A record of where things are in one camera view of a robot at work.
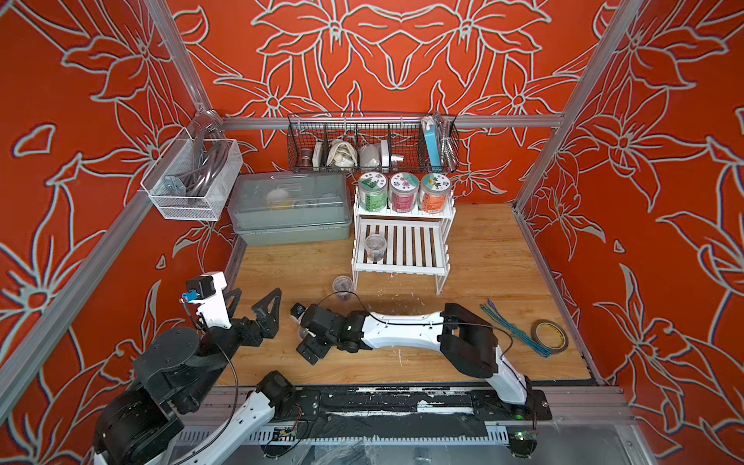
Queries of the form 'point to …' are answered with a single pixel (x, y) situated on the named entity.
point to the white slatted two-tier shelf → (417, 243)
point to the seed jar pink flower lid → (404, 192)
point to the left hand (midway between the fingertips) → (261, 287)
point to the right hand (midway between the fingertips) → (302, 340)
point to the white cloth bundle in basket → (342, 155)
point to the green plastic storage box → (290, 206)
